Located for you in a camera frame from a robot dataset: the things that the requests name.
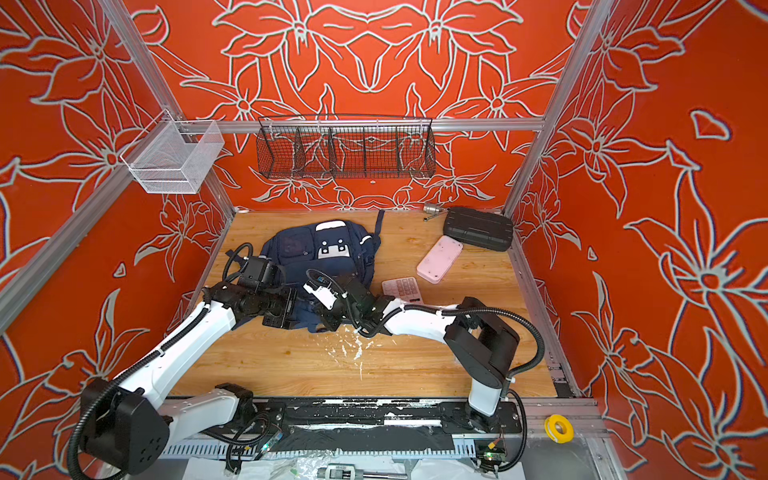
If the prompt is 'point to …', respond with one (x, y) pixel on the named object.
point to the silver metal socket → (433, 209)
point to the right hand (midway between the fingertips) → (308, 309)
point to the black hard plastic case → (479, 229)
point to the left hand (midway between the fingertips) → (307, 300)
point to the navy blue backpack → (321, 252)
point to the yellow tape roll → (559, 428)
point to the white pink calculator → (405, 289)
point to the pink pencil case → (437, 262)
